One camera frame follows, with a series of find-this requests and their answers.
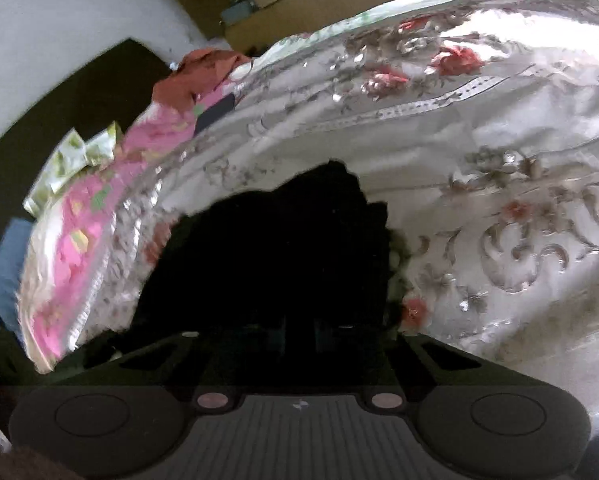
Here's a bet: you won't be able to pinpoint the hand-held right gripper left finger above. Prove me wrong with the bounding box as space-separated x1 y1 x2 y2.
79 330 290 408

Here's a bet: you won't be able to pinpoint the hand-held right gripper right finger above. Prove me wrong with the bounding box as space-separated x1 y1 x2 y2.
314 325 525 408

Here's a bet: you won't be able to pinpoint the black pants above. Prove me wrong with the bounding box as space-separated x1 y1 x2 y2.
86 159 410 366

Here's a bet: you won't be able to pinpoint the brown fuzzy sleeve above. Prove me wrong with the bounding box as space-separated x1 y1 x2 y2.
0 447 70 480

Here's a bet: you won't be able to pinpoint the blue cloth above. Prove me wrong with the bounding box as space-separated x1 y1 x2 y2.
0 217 35 336

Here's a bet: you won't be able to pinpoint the pink floral bed sheet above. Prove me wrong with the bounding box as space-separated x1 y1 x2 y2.
18 100 205 373

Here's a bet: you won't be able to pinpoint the white floral blanket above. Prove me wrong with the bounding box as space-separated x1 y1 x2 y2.
84 0 599 441

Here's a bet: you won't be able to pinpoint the green and white patterned cloth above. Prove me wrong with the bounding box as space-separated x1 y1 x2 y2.
23 122 125 216

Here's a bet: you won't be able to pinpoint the flat black object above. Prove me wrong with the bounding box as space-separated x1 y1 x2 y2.
194 92 238 134

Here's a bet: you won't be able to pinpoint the red-orange garment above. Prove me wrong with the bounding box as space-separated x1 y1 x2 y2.
152 47 254 113

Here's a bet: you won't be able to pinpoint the dark bed headboard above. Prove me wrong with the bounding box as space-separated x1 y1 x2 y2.
0 37 180 221

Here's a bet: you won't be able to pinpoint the grey-blue box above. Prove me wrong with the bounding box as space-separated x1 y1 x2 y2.
222 0 258 26

